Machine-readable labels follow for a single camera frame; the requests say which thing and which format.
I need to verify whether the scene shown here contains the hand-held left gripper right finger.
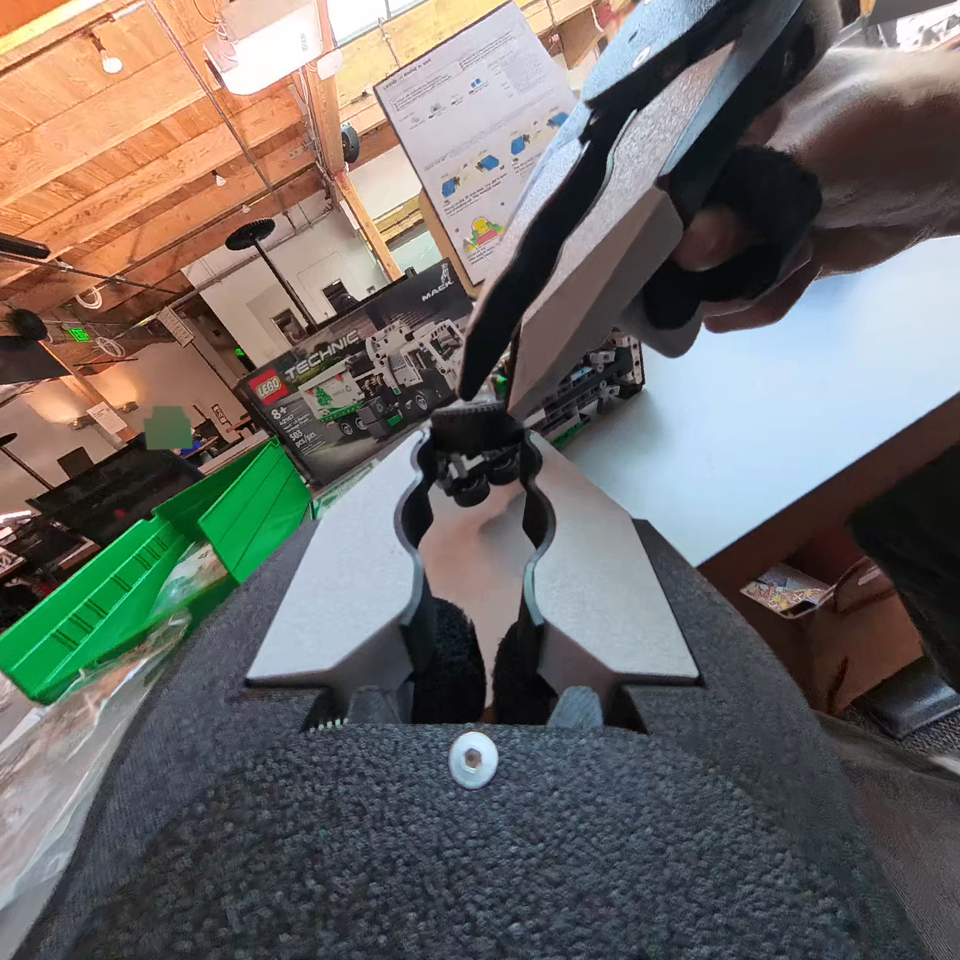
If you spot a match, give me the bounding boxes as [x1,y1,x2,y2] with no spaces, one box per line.
[519,432,704,689]

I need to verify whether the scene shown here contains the black round disc on pole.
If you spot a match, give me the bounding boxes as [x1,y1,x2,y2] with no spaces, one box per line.
[225,219,318,331]

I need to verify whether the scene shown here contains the person's right hand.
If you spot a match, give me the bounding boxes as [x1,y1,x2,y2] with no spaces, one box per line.
[671,45,960,336]

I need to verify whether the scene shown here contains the lego set cardboard box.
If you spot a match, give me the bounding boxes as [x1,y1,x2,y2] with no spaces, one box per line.
[234,258,481,487]

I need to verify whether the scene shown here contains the green plastic bin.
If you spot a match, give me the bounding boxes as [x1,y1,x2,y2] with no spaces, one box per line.
[0,438,312,706]

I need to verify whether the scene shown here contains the brown cardboard box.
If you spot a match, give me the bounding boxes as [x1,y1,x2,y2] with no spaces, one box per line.
[738,558,925,715]

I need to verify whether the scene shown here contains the black lego wheel grey rim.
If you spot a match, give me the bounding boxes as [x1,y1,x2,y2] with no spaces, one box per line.
[431,399,528,455]

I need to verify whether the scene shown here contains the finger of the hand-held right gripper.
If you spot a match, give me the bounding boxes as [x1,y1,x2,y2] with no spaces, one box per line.
[507,41,740,419]
[456,97,618,404]

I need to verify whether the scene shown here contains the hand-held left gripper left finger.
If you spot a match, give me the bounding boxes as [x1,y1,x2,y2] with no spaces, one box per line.
[244,432,435,691]

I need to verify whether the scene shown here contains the person's leg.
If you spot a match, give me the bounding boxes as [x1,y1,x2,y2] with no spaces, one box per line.
[847,442,960,691]

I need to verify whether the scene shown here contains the white instruction poster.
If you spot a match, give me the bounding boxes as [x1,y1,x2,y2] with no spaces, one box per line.
[372,0,582,290]

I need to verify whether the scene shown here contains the clear plastic bag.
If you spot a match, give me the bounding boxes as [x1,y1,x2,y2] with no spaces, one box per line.
[0,540,241,939]

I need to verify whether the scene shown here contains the white ceiling light fixture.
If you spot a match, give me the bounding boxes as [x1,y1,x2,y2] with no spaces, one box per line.
[204,0,342,97]

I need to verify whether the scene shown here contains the colourful printed paper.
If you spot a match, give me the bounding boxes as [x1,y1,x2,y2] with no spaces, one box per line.
[741,564,835,618]

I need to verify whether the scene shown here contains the white green lego truck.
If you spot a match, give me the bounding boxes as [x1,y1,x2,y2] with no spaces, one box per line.
[437,330,648,507]

